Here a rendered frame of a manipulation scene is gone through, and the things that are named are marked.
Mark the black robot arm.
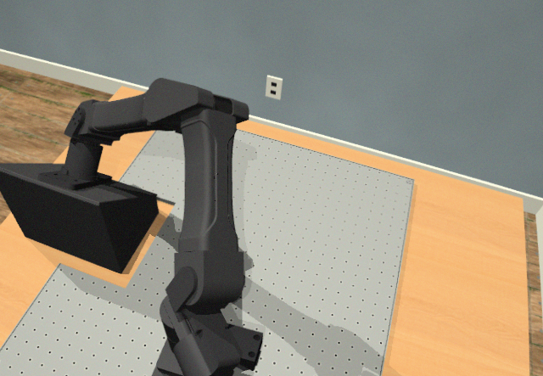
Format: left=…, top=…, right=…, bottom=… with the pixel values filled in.
left=38, top=78, right=263, bottom=376

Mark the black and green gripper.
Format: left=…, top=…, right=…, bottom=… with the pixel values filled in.
left=154, top=335, right=184, bottom=376

